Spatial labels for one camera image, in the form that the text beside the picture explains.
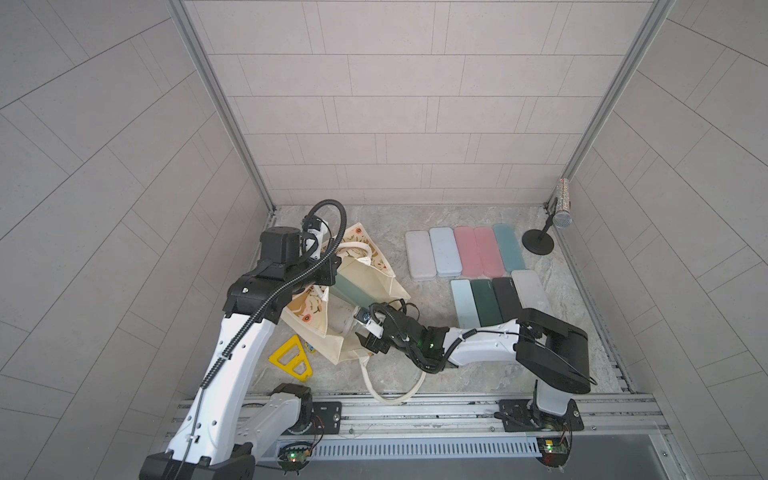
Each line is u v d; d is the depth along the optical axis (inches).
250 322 16.2
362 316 25.9
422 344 24.6
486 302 35.6
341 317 32.0
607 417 29.0
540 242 41.2
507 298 35.7
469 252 40.1
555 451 26.7
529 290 36.5
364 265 27.3
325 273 17.5
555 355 17.9
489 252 40.1
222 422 14.3
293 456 25.3
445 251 40.2
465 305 35.0
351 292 35.9
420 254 40.0
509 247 40.5
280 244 18.9
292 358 31.3
